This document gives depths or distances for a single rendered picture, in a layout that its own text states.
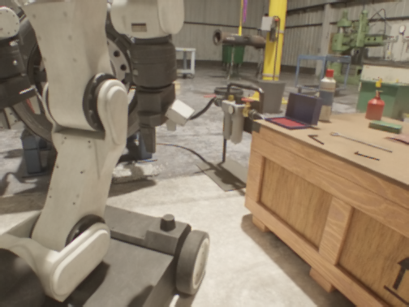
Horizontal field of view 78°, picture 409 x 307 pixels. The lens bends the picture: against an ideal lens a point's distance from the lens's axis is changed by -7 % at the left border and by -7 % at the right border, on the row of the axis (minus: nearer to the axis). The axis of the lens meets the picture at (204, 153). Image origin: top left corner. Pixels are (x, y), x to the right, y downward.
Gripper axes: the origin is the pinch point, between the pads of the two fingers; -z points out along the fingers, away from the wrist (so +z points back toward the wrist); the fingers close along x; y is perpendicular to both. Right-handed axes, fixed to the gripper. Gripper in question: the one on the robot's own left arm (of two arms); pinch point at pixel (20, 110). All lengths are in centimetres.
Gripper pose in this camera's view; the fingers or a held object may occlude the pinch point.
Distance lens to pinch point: 89.0
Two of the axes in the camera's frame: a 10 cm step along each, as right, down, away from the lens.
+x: 3.1, -5.0, 8.1
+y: -9.5, -1.5, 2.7
